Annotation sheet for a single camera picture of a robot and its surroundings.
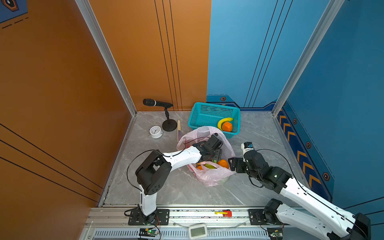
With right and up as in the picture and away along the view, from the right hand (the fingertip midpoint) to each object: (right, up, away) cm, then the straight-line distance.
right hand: (232, 161), depth 77 cm
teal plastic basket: (-10, +27, +38) cm, 48 cm away
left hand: (-7, +3, +13) cm, 15 cm away
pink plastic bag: (-12, -8, -2) cm, 14 cm away
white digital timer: (-18, -30, -9) cm, 37 cm away
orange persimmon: (-4, -3, +7) cm, 9 cm away
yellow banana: (0, +22, +34) cm, 40 cm away
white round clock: (-47, +14, +25) cm, 55 cm away
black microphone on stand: (-40, +19, +34) cm, 56 cm away
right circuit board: (+19, -33, -6) cm, 39 cm away
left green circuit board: (-43, -33, -6) cm, 54 cm away
